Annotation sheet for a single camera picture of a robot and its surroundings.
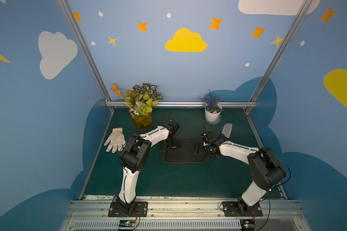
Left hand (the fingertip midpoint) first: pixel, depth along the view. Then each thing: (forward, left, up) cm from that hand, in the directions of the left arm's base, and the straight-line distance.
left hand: (174, 147), depth 97 cm
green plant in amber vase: (+23, +24, +20) cm, 39 cm away
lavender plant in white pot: (+28, -29, +9) cm, 41 cm away
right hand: (-2, -18, 0) cm, 18 cm away
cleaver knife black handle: (+17, -40, -4) cm, 44 cm away
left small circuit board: (-43, +23, -2) cm, 49 cm away
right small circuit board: (-42, -39, -2) cm, 57 cm away
